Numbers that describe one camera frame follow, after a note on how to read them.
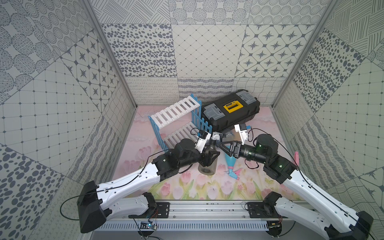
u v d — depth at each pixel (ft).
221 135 2.09
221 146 2.05
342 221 1.29
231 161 2.88
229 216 2.40
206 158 1.95
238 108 3.14
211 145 2.17
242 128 1.99
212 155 2.01
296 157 2.38
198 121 2.94
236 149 1.87
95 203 1.27
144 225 2.32
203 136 1.95
